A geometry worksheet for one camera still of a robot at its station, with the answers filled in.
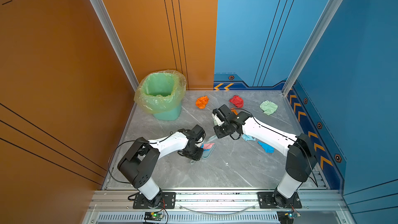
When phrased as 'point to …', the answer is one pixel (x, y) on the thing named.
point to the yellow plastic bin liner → (160, 90)
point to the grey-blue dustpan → (206, 153)
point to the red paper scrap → (237, 101)
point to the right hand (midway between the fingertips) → (215, 132)
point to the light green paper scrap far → (268, 107)
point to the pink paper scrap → (208, 145)
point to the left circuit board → (153, 216)
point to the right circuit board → (287, 216)
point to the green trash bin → (171, 114)
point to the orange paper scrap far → (202, 101)
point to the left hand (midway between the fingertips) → (198, 157)
